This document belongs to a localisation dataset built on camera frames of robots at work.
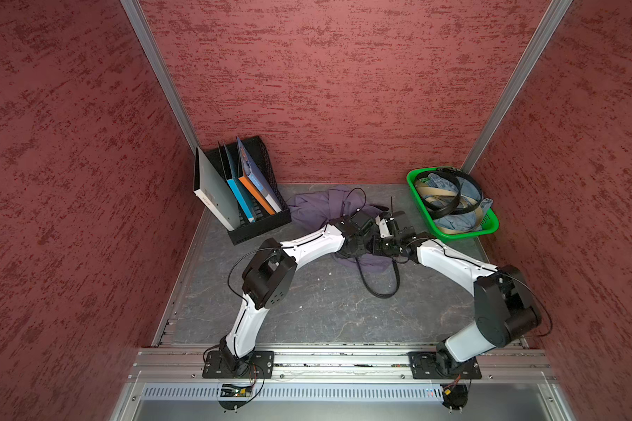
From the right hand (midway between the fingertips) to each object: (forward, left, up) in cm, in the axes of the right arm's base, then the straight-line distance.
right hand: (369, 250), depth 91 cm
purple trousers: (+21, +20, -3) cm, 29 cm away
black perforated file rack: (+17, +40, -5) cm, 44 cm away
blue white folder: (+17, +38, +20) cm, 46 cm away
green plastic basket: (+11, -48, -1) cm, 50 cm away
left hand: (-1, +5, -2) cm, 6 cm away
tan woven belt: (+32, -28, -2) cm, 43 cm away
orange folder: (+15, +40, +18) cm, 46 cm away
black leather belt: (+21, -10, -2) cm, 23 cm away
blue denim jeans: (+16, -35, +5) cm, 39 cm away
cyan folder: (+13, +44, +20) cm, 50 cm away
